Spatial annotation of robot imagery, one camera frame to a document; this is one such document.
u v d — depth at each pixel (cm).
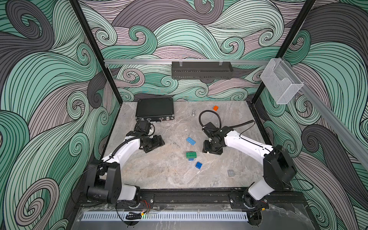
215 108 115
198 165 85
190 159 88
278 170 43
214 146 71
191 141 96
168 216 70
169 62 93
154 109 113
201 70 95
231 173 81
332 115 60
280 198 76
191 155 86
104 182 42
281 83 76
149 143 74
